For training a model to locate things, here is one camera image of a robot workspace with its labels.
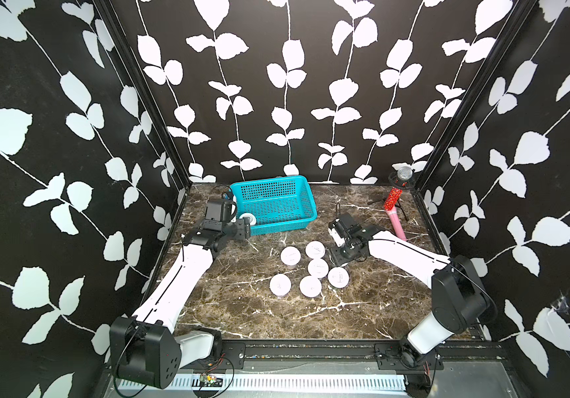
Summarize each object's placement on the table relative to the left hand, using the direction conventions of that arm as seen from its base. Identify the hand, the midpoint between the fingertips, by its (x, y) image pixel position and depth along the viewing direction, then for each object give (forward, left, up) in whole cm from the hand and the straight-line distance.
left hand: (238, 218), depth 82 cm
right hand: (-7, -35, -13) cm, 38 cm away
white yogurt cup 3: (-5, -27, -14) cm, 31 cm away
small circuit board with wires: (-43, +8, -20) cm, 48 cm away
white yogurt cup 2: (-7, -18, -15) cm, 24 cm away
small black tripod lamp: (+13, -60, +4) cm, 61 cm away
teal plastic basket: (+24, -13, -21) cm, 34 cm away
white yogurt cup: (+9, -2, -13) cm, 16 cm away
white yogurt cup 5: (-16, -34, -14) cm, 40 cm away
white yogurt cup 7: (-18, -24, -16) cm, 34 cm away
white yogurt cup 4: (-13, -27, -14) cm, 33 cm away
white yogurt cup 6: (-18, -13, -14) cm, 27 cm away
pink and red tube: (+13, -60, -11) cm, 62 cm away
